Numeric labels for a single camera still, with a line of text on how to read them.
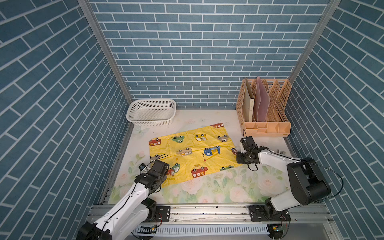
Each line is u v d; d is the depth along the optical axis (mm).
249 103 889
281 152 946
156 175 641
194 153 961
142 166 752
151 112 1192
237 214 754
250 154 680
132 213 489
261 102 897
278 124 1019
